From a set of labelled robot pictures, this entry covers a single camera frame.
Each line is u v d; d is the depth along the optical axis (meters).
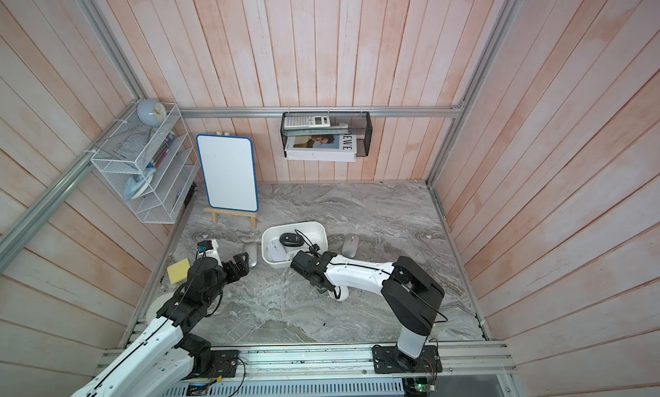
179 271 0.95
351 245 0.98
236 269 0.73
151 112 0.80
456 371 0.73
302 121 0.90
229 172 0.92
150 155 0.79
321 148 0.94
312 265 0.69
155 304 0.84
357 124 0.97
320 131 0.89
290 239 0.98
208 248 0.70
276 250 0.95
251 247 0.99
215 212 1.03
